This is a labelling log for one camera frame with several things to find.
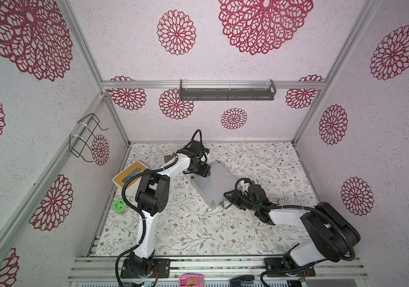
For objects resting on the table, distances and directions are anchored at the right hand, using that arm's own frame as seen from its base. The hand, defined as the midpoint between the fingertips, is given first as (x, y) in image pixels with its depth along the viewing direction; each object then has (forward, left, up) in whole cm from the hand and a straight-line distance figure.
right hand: (224, 194), depth 88 cm
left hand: (+14, +10, -2) cm, 18 cm away
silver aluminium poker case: (+6, +6, -4) cm, 10 cm away
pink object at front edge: (-36, +14, -2) cm, 38 cm away
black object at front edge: (-35, -5, -4) cm, 35 cm away
